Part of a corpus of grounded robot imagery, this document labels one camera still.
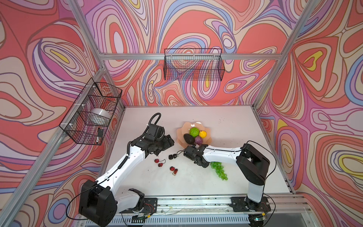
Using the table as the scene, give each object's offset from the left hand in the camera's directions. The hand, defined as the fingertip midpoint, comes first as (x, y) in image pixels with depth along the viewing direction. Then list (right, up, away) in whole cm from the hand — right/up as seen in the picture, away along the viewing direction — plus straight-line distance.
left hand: (171, 143), depth 81 cm
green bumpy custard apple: (+15, +5, +14) cm, 21 cm away
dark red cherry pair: (0, -16, +4) cm, 17 cm away
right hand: (+25, -11, +8) cm, 28 cm away
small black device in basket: (-37, +7, -8) cm, 38 cm away
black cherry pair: (-1, -10, +9) cm, 14 cm away
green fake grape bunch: (+28, -16, +2) cm, 33 cm away
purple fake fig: (+17, 0, +12) cm, 21 cm away
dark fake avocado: (+11, 0, +13) cm, 17 cm away
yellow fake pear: (+20, +3, +15) cm, 25 cm away
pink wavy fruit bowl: (+9, +7, +20) cm, 23 cm away
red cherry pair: (-8, -14, +6) cm, 17 cm away
